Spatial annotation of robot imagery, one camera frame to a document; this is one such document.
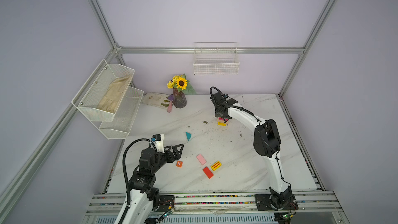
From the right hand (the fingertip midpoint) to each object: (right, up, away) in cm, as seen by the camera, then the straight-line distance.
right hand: (221, 112), depth 99 cm
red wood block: (-9, -32, -16) cm, 37 cm away
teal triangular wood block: (-22, -15, -1) cm, 26 cm away
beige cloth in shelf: (-59, +7, -22) cm, 64 cm away
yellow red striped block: (-5, -29, -15) cm, 33 cm away
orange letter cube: (-26, -29, -14) cm, 41 cm away
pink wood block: (-13, -27, -11) cm, 32 cm away
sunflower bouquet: (-26, +19, -4) cm, 33 cm away
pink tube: (-37, +4, +12) cm, 39 cm away
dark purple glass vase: (-30, +9, +12) cm, 33 cm away
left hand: (-26, -18, -21) cm, 37 cm away
